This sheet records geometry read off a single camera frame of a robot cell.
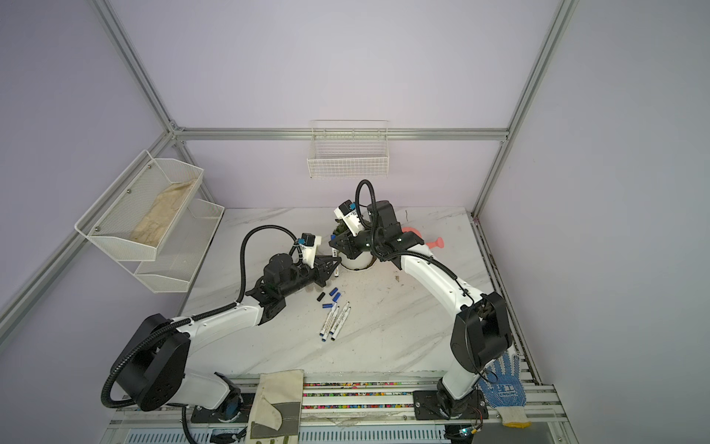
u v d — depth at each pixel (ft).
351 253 2.29
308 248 2.32
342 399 2.50
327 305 3.05
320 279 2.40
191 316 1.64
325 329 2.87
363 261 3.30
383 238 2.08
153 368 1.39
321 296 3.13
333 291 3.14
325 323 2.89
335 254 2.57
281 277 2.09
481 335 1.46
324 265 2.34
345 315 2.96
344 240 2.35
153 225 2.51
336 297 3.13
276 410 2.35
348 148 3.11
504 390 2.51
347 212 2.26
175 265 2.97
